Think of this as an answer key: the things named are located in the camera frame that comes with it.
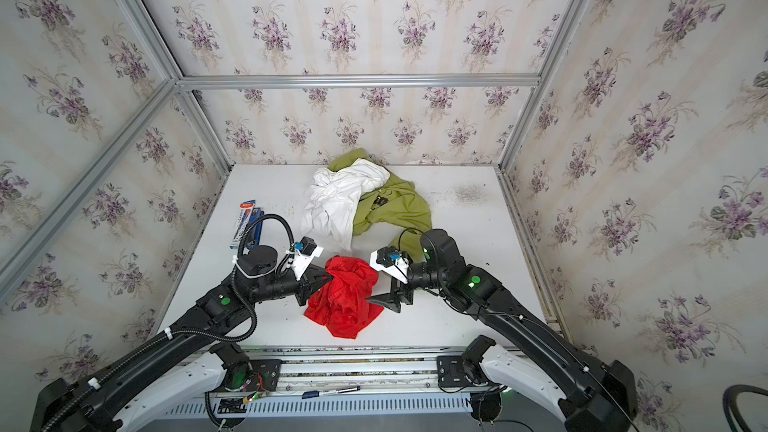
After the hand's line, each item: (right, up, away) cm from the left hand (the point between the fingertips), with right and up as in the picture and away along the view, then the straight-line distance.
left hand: (333, 271), depth 72 cm
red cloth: (+2, -7, -1) cm, 8 cm away
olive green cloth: (+17, +16, +29) cm, 37 cm away
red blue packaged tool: (-36, +12, +31) cm, 49 cm away
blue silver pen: (-4, -29, -2) cm, 29 cm away
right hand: (+9, 0, -5) cm, 10 cm away
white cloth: (-5, +15, +26) cm, 31 cm away
